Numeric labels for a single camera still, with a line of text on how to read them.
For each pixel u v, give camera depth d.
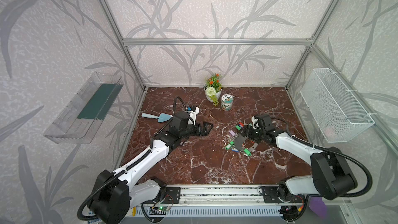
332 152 0.44
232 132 0.95
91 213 0.41
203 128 0.71
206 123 0.71
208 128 0.71
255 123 0.81
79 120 0.63
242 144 0.91
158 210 0.72
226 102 1.02
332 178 0.42
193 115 0.72
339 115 0.63
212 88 0.99
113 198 0.39
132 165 0.45
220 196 0.75
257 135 0.76
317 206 0.72
